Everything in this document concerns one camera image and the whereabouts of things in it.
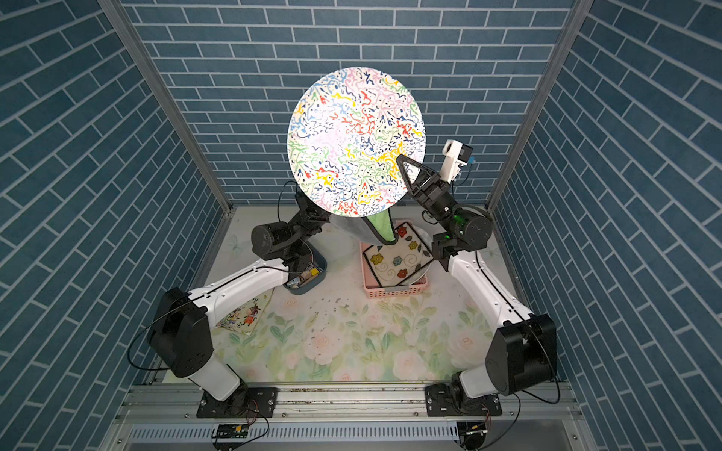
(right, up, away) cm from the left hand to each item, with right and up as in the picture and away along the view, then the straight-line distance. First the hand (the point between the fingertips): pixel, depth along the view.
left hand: (354, 196), depth 50 cm
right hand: (+8, +5, +2) cm, 10 cm away
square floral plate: (+10, -18, +48) cm, 52 cm away
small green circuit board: (-33, -59, +22) cm, 71 cm away
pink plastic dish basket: (+3, -25, +39) cm, 47 cm away
